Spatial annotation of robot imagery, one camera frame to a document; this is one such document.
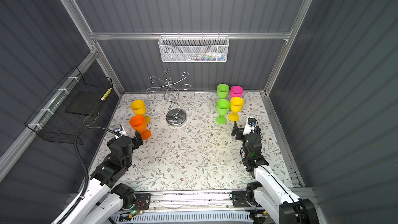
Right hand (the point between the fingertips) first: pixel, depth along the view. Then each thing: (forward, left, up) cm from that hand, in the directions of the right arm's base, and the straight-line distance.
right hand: (246, 123), depth 82 cm
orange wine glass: (+4, +62, -5) cm, 62 cm away
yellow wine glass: (+12, +62, 0) cm, 63 cm away
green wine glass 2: (+13, +11, -2) cm, 17 cm away
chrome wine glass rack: (+16, +42, -14) cm, 47 cm away
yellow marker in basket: (+12, +75, +12) cm, 77 cm away
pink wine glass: (+28, +1, -3) cm, 28 cm away
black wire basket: (-3, +87, +13) cm, 88 cm away
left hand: (-8, +60, +4) cm, 61 cm away
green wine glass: (+27, +10, -2) cm, 29 cm away
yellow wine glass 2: (+15, +3, -3) cm, 15 cm away
